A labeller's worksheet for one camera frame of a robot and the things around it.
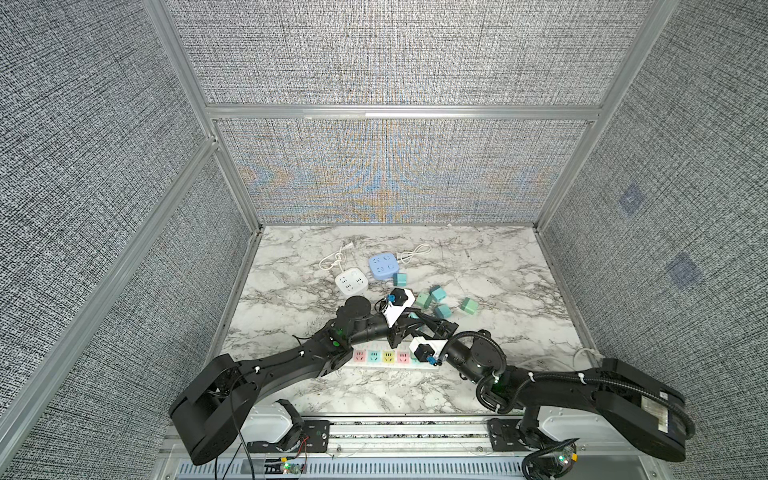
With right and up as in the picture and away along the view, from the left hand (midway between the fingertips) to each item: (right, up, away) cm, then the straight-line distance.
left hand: (422, 320), depth 74 cm
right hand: (-1, +2, +1) cm, 2 cm away
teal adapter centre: (+9, -2, +20) cm, 22 cm away
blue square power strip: (-9, +12, +30) cm, 34 cm away
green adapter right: (+18, 0, +21) cm, 28 cm away
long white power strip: (-8, -13, +10) cm, 18 cm away
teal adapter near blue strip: (-4, +8, +27) cm, 28 cm away
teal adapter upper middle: (+9, +4, +25) cm, 27 cm away
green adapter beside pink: (+4, +2, +23) cm, 23 cm away
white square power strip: (-20, +7, +27) cm, 34 cm away
